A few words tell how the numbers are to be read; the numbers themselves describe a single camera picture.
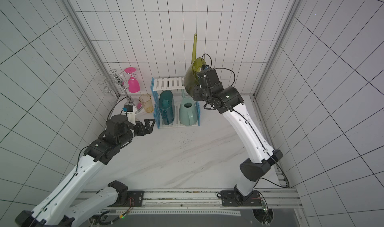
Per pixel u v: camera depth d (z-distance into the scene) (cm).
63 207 40
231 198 71
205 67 56
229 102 43
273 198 75
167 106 89
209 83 46
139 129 62
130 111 61
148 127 64
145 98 100
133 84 103
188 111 90
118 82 91
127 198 71
